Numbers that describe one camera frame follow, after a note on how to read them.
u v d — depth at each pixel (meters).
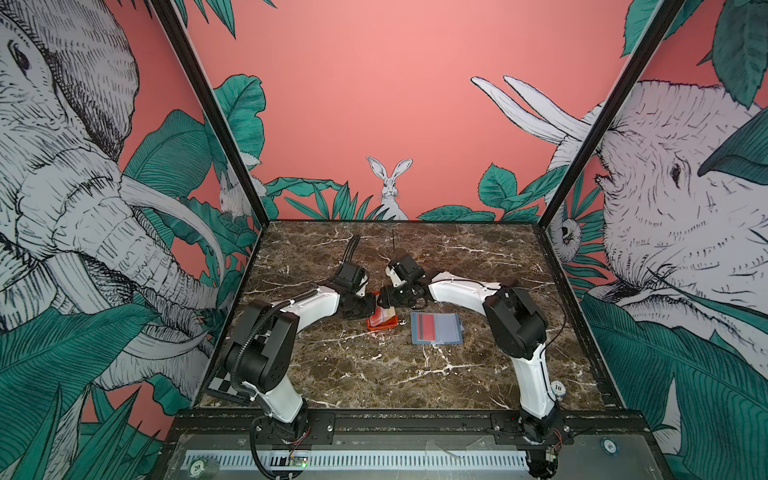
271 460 0.72
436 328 0.91
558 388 0.81
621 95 0.83
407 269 0.78
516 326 0.54
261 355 0.46
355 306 0.78
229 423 0.75
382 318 0.90
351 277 0.75
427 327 0.91
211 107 0.85
